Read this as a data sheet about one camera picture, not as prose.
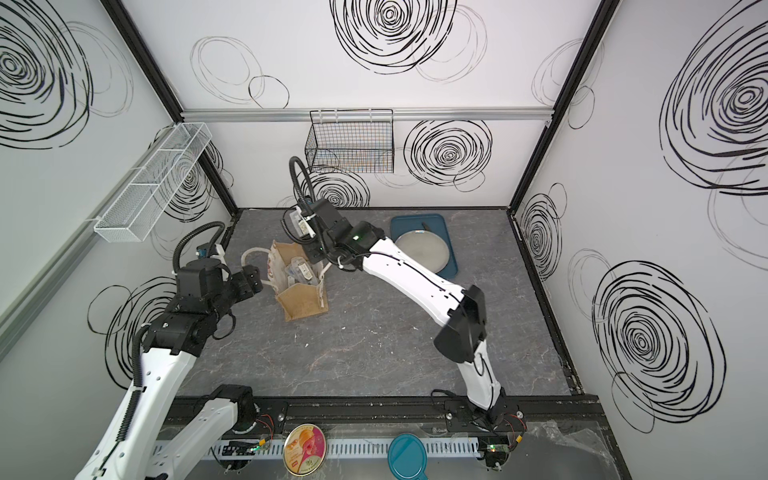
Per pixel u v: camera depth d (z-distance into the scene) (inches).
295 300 35.8
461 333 17.7
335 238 21.9
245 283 25.8
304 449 26.3
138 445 15.7
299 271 36.0
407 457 24.4
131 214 28.5
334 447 27.8
